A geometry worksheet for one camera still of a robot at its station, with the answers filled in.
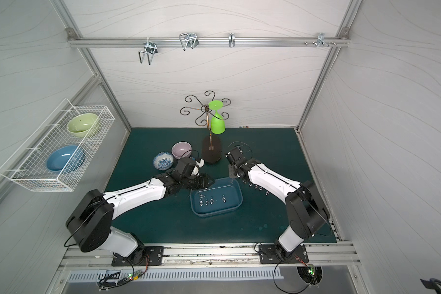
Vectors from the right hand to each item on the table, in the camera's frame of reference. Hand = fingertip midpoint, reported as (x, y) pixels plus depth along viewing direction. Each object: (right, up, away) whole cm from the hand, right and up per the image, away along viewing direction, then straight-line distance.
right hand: (237, 167), depth 90 cm
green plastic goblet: (-10, +22, +4) cm, 25 cm away
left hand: (-12, -6, -7) cm, 15 cm away
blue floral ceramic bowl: (-42, +2, +12) cm, 43 cm away
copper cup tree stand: (-14, +11, +18) cm, 25 cm away
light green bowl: (-67, +20, -15) cm, 71 cm away
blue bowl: (-65, +6, -24) cm, 69 cm away
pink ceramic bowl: (-32, +8, +15) cm, 36 cm away
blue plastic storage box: (-7, -14, -1) cm, 16 cm away
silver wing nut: (+12, -11, +3) cm, 17 cm away
